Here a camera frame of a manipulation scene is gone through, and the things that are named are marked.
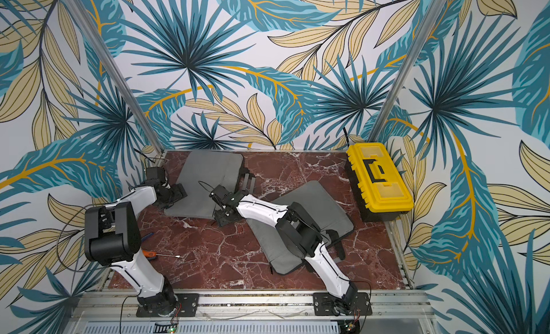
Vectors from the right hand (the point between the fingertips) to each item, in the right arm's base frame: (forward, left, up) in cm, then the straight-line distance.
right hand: (226, 217), depth 93 cm
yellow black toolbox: (+2, -63, +13) cm, 65 cm away
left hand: (+9, +22, +2) cm, 24 cm away
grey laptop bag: (+24, +14, +3) cm, 28 cm away
